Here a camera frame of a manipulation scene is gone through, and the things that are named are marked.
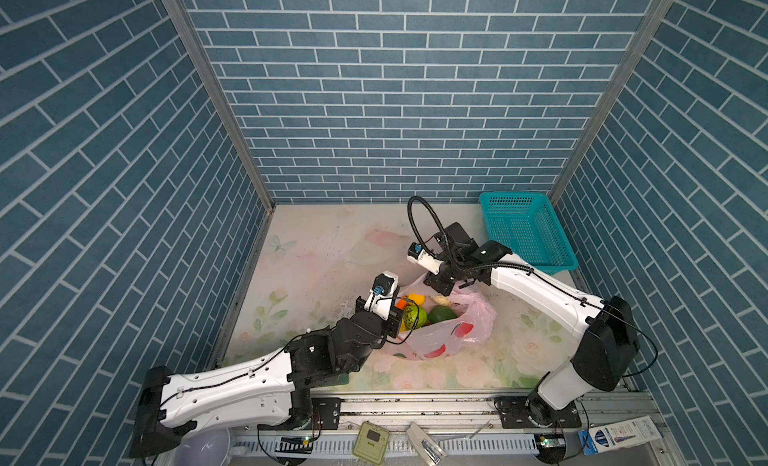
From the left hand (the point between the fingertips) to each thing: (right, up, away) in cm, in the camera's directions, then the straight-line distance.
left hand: (401, 292), depth 67 cm
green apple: (+3, -10, +17) cm, 20 cm away
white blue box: (+52, -35, +3) cm, 63 cm away
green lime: (+12, -10, +19) cm, 24 cm away
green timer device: (-7, -35, +1) cm, 36 cm away
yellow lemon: (+5, -6, +22) cm, 23 cm away
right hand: (+7, +2, +16) cm, 17 cm away
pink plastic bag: (+10, -11, +3) cm, 15 cm away
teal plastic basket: (+51, +16, +48) cm, 72 cm away
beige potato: (+12, -7, +22) cm, 27 cm away
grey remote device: (+6, -36, +2) cm, 36 cm away
